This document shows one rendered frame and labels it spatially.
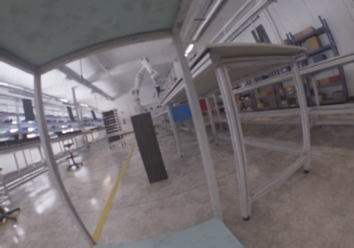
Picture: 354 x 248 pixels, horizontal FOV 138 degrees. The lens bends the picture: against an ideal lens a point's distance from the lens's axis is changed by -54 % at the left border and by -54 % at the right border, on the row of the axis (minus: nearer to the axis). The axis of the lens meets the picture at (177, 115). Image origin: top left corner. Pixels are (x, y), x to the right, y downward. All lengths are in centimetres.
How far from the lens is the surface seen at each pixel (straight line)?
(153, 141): 173
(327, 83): 435
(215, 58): 61
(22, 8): 42
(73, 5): 41
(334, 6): 488
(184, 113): 358
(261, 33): 307
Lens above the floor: 76
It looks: 1 degrees down
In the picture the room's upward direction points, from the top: 14 degrees counter-clockwise
